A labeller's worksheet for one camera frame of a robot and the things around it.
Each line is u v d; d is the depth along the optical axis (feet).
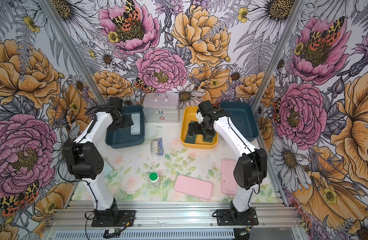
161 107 3.48
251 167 1.52
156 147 3.23
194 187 2.74
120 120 2.50
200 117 2.62
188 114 3.90
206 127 2.32
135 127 3.48
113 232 2.31
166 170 2.98
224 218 2.40
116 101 2.48
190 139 3.35
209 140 3.38
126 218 2.41
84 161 1.65
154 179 2.56
